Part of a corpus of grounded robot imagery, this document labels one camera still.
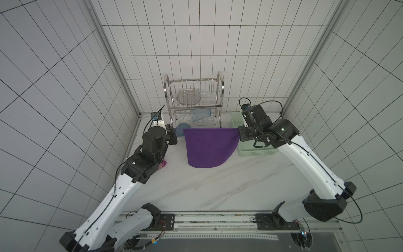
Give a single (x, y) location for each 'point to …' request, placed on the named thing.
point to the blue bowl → (180, 132)
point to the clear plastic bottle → (198, 114)
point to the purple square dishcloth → (207, 147)
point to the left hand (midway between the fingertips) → (168, 129)
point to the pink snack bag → (162, 164)
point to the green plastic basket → (246, 148)
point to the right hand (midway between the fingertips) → (237, 130)
